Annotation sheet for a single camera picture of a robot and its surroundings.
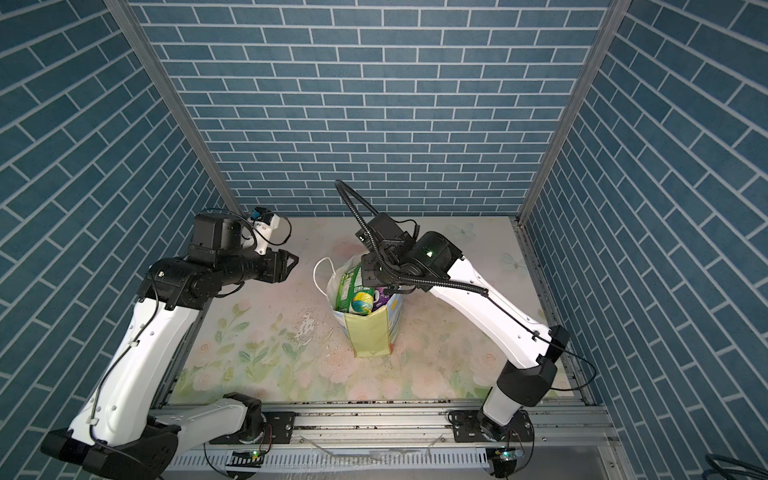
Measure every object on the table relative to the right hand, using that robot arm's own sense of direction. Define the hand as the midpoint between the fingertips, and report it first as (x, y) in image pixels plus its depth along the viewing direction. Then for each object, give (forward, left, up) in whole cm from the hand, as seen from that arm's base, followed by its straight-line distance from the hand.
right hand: (363, 269), depth 67 cm
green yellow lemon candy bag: (-2, +4, -9) cm, 10 cm away
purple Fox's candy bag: (-3, -4, -8) cm, 9 cm away
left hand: (+2, +18, +2) cm, 18 cm away
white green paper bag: (-8, -1, -18) cm, 20 cm away
